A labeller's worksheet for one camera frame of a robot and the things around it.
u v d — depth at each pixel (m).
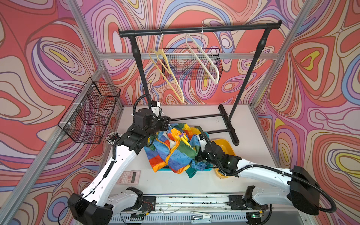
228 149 0.92
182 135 0.63
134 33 0.51
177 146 0.69
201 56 0.88
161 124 0.62
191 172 0.70
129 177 0.82
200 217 0.69
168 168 0.72
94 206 0.36
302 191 0.41
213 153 0.57
